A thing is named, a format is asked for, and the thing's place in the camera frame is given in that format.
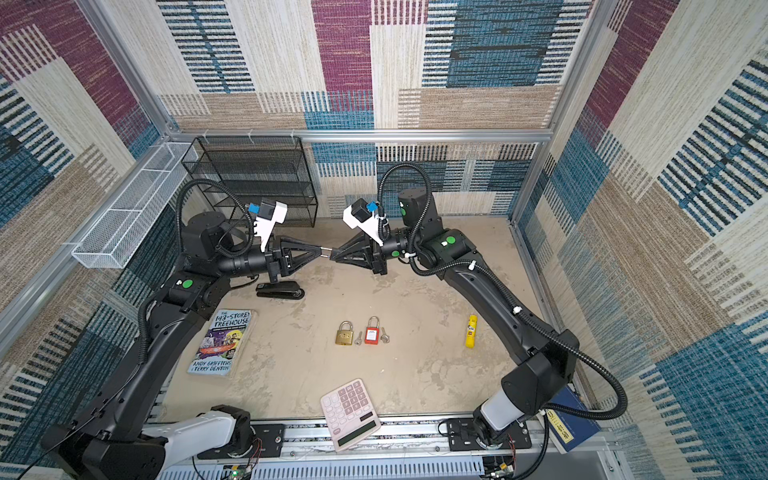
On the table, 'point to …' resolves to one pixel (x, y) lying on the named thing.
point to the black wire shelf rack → (235, 171)
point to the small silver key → (359, 340)
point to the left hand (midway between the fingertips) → (319, 249)
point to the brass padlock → (345, 334)
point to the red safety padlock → (372, 333)
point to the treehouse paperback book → (219, 348)
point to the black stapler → (286, 290)
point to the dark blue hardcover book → (568, 430)
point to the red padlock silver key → (385, 338)
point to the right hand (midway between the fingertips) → (340, 259)
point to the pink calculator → (350, 414)
